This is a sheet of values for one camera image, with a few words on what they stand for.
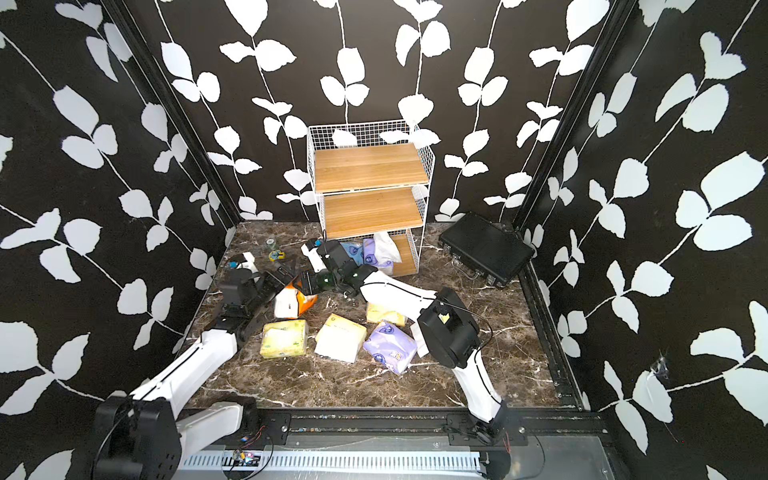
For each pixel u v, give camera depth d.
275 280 0.74
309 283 0.74
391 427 0.76
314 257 0.78
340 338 0.86
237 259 0.74
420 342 0.84
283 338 0.84
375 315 0.90
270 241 1.08
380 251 1.01
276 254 1.09
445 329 0.53
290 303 0.82
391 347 0.84
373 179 0.76
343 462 0.70
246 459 0.71
